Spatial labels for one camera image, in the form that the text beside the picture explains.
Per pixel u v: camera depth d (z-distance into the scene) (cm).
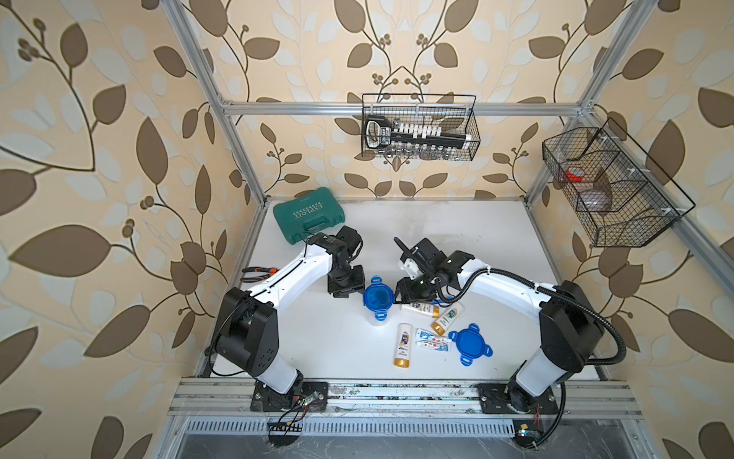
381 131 83
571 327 44
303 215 109
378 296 81
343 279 71
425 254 68
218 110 92
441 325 85
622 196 73
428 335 85
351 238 70
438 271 64
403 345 81
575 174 81
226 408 74
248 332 44
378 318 75
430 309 88
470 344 83
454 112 91
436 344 83
